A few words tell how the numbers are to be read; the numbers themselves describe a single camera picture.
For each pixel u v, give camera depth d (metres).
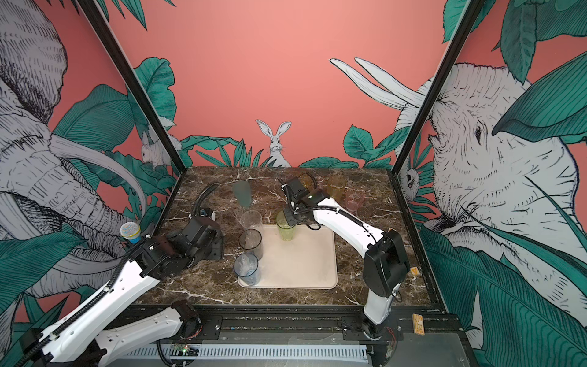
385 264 0.46
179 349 0.69
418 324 0.75
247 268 0.82
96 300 0.40
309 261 0.89
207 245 0.54
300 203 0.60
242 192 1.06
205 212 0.63
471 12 0.69
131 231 0.71
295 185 0.67
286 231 0.93
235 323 0.76
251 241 0.82
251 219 0.86
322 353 0.70
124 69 0.82
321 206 0.57
